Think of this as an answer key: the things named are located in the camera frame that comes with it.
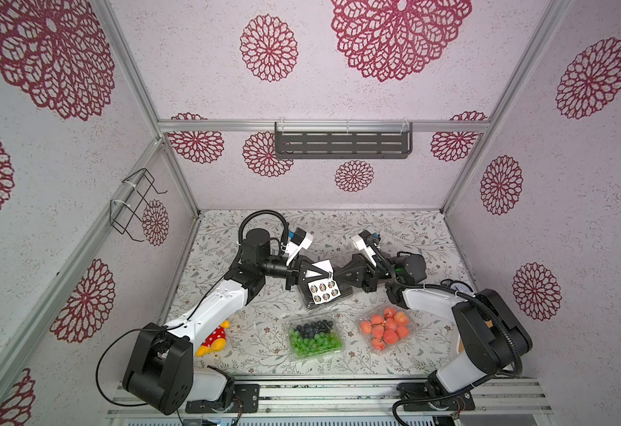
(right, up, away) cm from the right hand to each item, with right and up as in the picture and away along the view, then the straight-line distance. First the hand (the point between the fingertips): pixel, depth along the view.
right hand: (335, 282), depth 67 cm
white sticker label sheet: (-3, -2, +1) cm, 4 cm away
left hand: (-2, +1, +1) cm, 3 cm away
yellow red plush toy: (-34, -20, +12) cm, 41 cm away
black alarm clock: (+46, -6, +28) cm, 54 cm away
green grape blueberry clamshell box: (-5, -19, +13) cm, 24 cm away
